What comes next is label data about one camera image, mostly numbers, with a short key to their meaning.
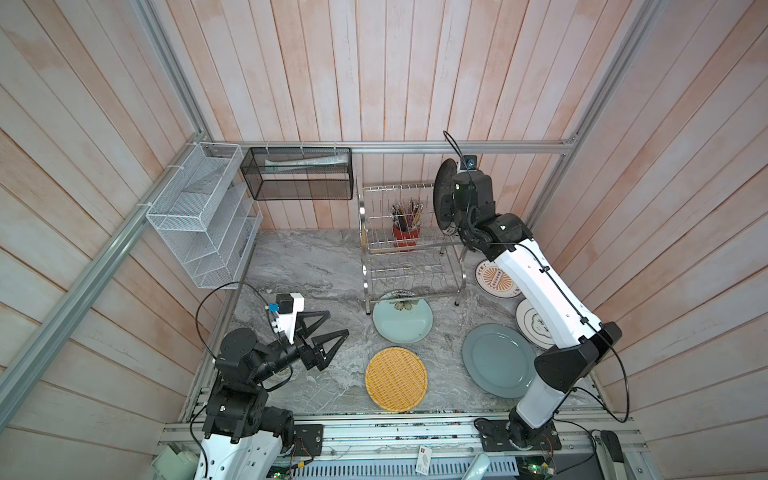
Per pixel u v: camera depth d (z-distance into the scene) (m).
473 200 0.52
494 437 0.73
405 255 1.07
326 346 0.55
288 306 0.54
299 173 1.04
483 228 0.51
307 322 0.64
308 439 0.73
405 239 0.80
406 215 1.09
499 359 0.86
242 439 0.46
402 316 0.96
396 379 0.83
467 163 0.59
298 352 0.54
